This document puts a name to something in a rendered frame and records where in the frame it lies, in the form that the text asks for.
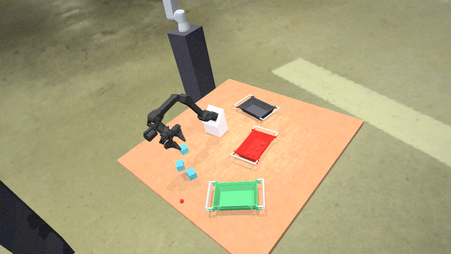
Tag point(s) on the small light blue block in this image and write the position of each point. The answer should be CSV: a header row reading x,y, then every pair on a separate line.
x,y
191,173
184,149
180,165

